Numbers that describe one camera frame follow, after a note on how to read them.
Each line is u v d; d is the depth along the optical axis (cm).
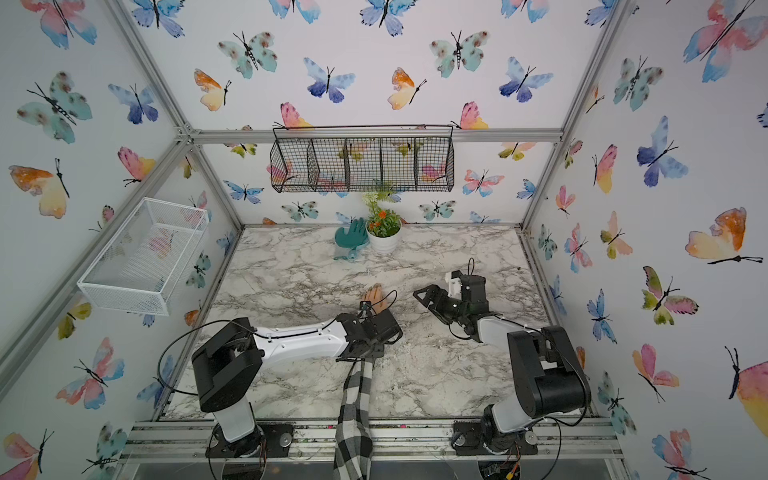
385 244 110
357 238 115
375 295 96
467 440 74
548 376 45
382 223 99
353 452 65
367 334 64
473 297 72
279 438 74
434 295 81
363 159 98
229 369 45
